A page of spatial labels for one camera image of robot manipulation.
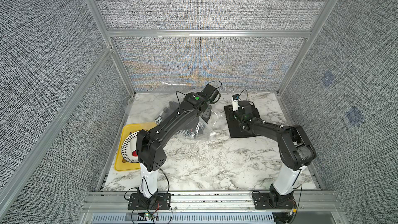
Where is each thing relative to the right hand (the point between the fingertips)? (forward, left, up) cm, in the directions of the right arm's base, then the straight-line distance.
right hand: (229, 103), depth 96 cm
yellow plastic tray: (-33, +61, -11) cm, 70 cm away
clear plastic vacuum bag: (+4, +57, -13) cm, 59 cm away
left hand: (-10, +16, +9) cm, 21 cm away
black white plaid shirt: (-15, +24, -5) cm, 29 cm away
